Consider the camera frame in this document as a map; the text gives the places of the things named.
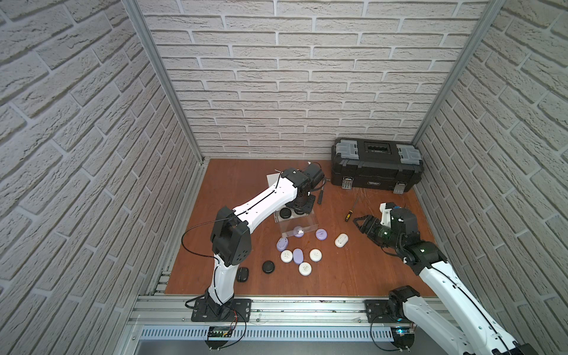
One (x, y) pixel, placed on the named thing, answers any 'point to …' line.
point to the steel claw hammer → (321, 190)
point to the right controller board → (403, 336)
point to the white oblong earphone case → (341, 240)
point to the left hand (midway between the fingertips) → (306, 204)
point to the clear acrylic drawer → (294, 224)
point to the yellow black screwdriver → (350, 211)
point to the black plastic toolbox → (362, 163)
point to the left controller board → (218, 332)
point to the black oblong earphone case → (242, 274)
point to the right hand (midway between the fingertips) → (360, 223)
